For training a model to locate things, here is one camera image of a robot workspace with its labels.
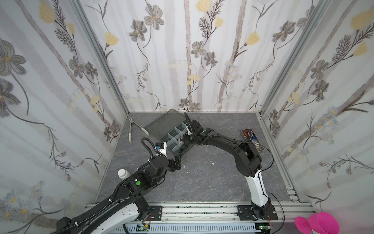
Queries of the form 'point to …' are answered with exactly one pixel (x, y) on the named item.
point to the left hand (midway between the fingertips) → (173, 152)
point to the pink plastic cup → (322, 222)
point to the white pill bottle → (123, 174)
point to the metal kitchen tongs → (131, 121)
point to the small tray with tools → (249, 133)
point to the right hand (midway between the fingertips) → (182, 134)
